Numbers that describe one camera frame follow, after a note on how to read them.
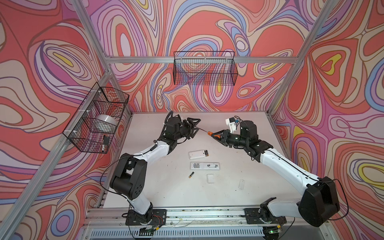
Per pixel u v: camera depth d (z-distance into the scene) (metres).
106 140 0.72
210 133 0.77
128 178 0.46
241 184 0.84
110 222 0.73
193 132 0.79
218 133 0.73
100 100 0.77
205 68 0.96
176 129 0.70
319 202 0.40
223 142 0.68
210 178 0.87
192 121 0.77
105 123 0.70
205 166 0.89
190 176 0.87
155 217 0.73
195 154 0.96
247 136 0.61
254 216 0.72
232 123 0.72
